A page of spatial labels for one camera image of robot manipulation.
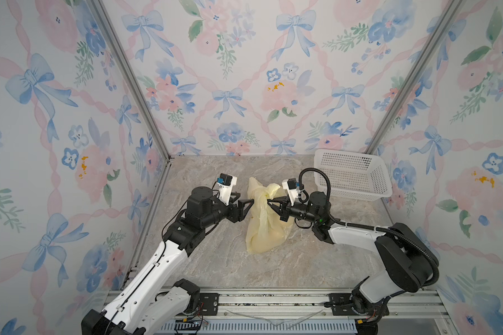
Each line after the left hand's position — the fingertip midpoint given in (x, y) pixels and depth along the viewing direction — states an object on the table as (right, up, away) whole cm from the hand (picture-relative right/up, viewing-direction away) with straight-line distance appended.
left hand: (247, 198), depth 71 cm
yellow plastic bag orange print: (+6, -12, +3) cm, 14 cm away
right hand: (+7, -2, +7) cm, 11 cm away
